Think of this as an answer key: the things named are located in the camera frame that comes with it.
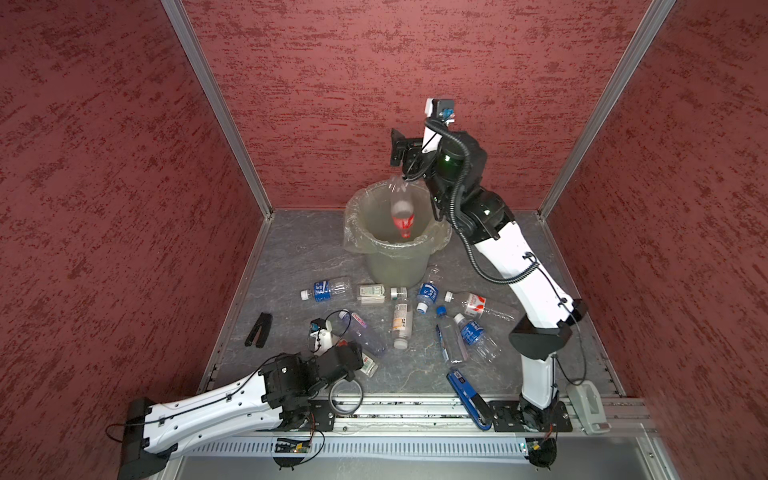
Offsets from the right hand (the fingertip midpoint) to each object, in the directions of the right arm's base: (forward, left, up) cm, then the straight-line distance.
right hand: (411, 135), depth 60 cm
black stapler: (-17, +44, -51) cm, 70 cm away
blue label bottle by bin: (-10, -7, -49) cm, 50 cm away
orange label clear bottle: (-19, +3, -48) cm, 52 cm away
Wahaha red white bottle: (-14, -20, -49) cm, 55 cm away
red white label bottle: (-32, +11, -47) cm, 58 cm away
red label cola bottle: (+3, +1, -24) cm, 24 cm away
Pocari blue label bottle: (-24, -19, -50) cm, 58 cm away
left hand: (-30, +17, -48) cm, 59 cm away
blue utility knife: (-41, -15, -50) cm, 66 cm away
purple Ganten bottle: (-23, +13, -49) cm, 55 cm away
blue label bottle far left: (-8, +26, -48) cm, 56 cm away
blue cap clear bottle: (-23, -13, -53) cm, 59 cm away
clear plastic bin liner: (+5, +11, -33) cm, 36 cm away
